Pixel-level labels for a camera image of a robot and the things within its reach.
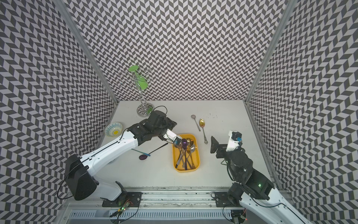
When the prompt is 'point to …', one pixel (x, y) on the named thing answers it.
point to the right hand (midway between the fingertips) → (220, 140)
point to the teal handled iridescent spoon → (141, 152)
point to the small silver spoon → (194, 116)
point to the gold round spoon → (188, 143)
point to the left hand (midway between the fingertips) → (171, 124)
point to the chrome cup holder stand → (128, 79)
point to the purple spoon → (184, 144)
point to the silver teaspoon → (192, 149)
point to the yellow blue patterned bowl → (114, 129)
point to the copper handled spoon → (180, 157)
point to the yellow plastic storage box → (186, 157)
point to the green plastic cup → (142, 82)
